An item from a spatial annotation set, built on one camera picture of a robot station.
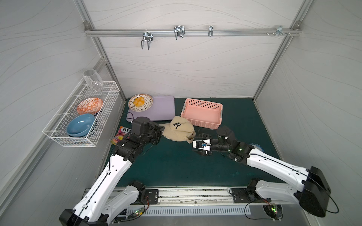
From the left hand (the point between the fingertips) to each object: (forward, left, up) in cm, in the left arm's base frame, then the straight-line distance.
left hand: (167, 125), depth 70 cm
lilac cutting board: (+33, +9, -25) cm, 42 cm away
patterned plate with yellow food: (+38, +28, -23) cm, 53 cm away
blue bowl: (-6, +38, +7) cm, 39 cm away
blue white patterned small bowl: (+1, -55, -23) cm, 60 cm away
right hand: (-3, -14, -7) cm, 16 cm away
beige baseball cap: (+1, -6, -5) cm, 8 cm away
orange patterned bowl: (+7, +40, +6) cm, 41 cm away
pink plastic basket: (+31, -23, -29) cm, 48 cm away
